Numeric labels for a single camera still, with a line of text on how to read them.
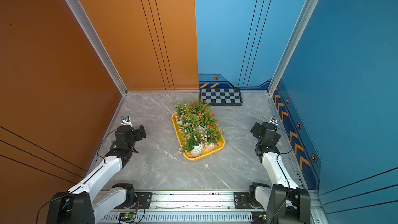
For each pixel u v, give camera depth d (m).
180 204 0.73
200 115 0.85
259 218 0.70
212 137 0.80
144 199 0.75
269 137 0.64
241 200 0.72
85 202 0.41
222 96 1.12
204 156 0.81
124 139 0.64
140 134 0.79
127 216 0.72
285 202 0.41
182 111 0.88
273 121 0.73
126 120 0.74
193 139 0.81
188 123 0.82
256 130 0.78
